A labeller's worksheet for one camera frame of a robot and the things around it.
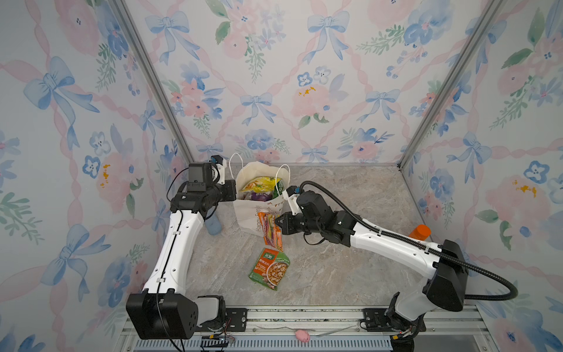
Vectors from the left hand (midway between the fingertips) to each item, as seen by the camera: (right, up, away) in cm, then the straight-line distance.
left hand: (235, 184), depth 78 cm
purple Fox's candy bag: (+9, -4, +8) cm, 13 cm away
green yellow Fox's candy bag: (+16, 0, +13) cm, 20 cm away
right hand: (+14, -12, -4) cm, 19 cm away
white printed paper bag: (+2, -11, +9) cm, 14 cm away
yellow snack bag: (+8, 0, +6) cm, 10 cm away
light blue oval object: (-14, -17, +17) cm, 28 cm away
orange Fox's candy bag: (+13, -16, -3) cm, 21 cm away
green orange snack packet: (+12, -32, +7) cm, 35 cm away
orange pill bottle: (+70, -18, +7) cm, 73 cm away
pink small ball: (+23, -48, -7) cm, 54 cm away
